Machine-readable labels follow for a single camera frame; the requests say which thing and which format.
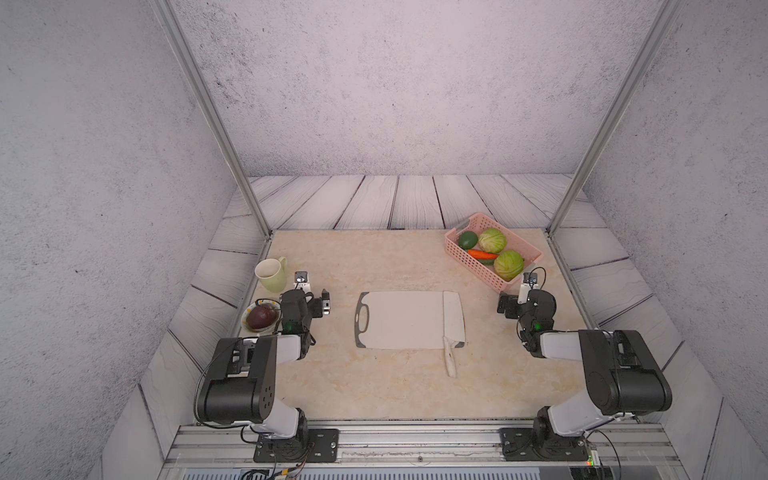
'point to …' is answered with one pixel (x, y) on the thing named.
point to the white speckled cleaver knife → (453, 327)
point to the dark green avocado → (467, 240)
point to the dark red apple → (262, 316)
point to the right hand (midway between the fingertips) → (521, 291)
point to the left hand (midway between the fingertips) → (313, 289)
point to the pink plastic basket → (479, 222)
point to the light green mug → (272, 273)
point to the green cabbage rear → (492, 240)
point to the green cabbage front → (508, 265)
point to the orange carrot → (479, 254)
